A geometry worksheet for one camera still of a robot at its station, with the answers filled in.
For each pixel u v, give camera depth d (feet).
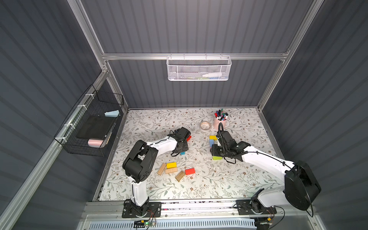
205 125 3.58
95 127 2.21
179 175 2.77
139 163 1.64
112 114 2.65
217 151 2.52
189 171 2.85
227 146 2.16
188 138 3.33
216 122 3.33
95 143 2.11
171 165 2.92
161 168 2.84
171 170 2.84
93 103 2.59
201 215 2.42
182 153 3.08
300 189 1.44
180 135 2.52
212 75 2.92
